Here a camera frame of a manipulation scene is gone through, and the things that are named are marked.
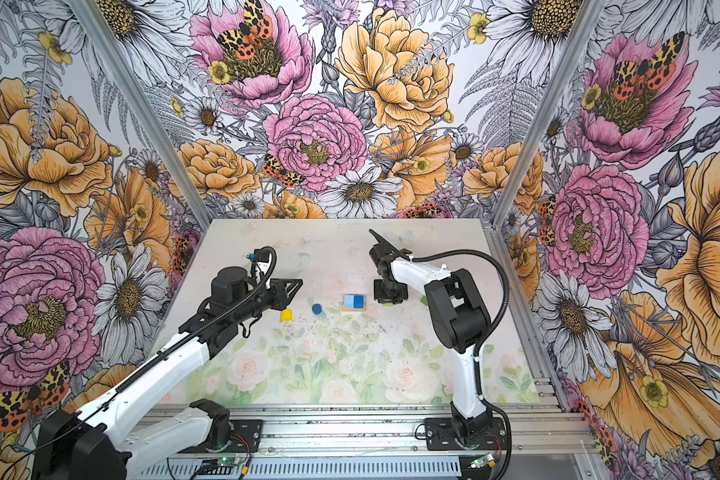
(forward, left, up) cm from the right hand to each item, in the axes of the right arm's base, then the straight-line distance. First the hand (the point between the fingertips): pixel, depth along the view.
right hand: (388, 307), depth 97 cm
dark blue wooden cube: (+1, +9, +1) cm, 9 cm away
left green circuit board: (-39, +40, 0) cm, 56 cm away
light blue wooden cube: (+1, +12, +3) cm, 13 cm away
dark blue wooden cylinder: (0, +23, 0) cm, 23 cm away
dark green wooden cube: (+3, -12, -1) cm, 12 cm away
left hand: (-5, +24, +18) cm, 31 cm away
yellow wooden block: (-2, +32, 0) cm, 32 cm away
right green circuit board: (-41, -20, -2) cm, 45 cm away
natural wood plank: (0, +14, 0) cm, 14 cm away
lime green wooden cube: (+1, 0, 0) cm, 1 cm away
